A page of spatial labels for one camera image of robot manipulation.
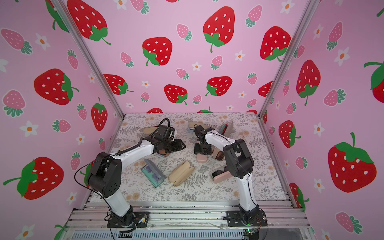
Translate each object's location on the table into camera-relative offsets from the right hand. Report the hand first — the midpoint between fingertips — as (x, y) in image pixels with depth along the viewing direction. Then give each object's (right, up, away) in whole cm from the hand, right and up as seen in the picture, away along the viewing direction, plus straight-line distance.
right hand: (206, 152), depth 98 cm
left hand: (-14, +5, -8) cm, 16 cm away
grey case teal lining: (+15, +15, +4) cm, 21 cm away
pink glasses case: (-3, -4, -5) cm, 7 cm away
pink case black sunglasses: (+7, -11, -17) cm, 21 cm away
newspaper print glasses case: (+7, -1, -3) cm, 7 cm away
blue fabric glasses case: (-11, +18, +16) cm, 26 cm away
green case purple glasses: (-31, -11, -14) cm, 36 cm away
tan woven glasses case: (-16, -12, -9) cm, 22 cm away
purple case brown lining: (-25, +2, -15) cm, 29 cm away
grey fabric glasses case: (-43, +14, +12) cm, 46 cm away
